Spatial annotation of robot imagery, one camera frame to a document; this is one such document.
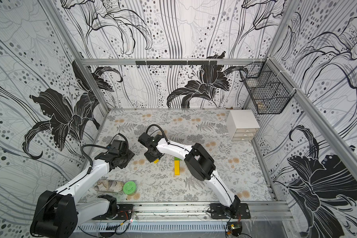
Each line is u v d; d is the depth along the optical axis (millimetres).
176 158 597
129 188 767
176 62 898
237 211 630
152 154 765
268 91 880
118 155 659
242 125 907
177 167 878
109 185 782
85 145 677
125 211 727
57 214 405
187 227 690
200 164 545
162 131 686
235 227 702
